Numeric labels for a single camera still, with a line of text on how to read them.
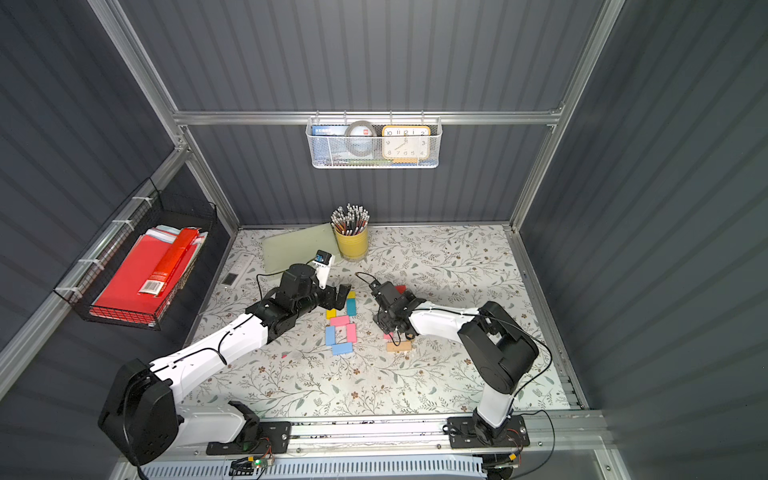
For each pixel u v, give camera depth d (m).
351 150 0.87
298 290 0.63
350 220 0.97
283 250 1.16
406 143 0.89
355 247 1.05
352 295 0.79
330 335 0.91
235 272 1.05
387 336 0.90
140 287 0.68
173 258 0.72
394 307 0.71
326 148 0.89
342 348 0.89
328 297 0.74
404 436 0.75
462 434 0.72
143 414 0.40
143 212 0.76
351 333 0.91
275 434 0.74
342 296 0.76
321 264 0.72
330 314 0.96
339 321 0.94
